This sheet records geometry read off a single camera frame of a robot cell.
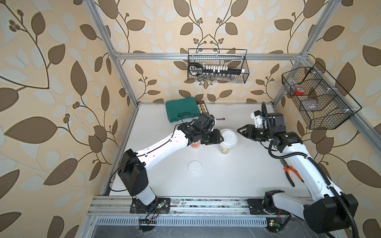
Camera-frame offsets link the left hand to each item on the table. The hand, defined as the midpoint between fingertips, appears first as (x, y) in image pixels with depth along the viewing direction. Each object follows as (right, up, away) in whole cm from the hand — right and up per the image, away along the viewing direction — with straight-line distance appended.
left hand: (220, 137), depth 75 cm
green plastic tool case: (-25, +17, +42) cm, 52 cm away
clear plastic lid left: (-13, -20, +13) cm, 27 cm away
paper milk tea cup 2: (-13, -7, +16) cm, 22 cm away
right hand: (+11, +3, +3) cm, 11 cm away
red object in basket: (+45, +24, +8) cm, 51 cm away
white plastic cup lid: (+6, -1, +5) cm, 8 cm away
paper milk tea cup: (+4, -9, +12) cm, 16 cm away
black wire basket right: (+51, +19, -1) cm, 54 cm away
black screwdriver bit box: (-7, +18, +41) cm, 46 cm away
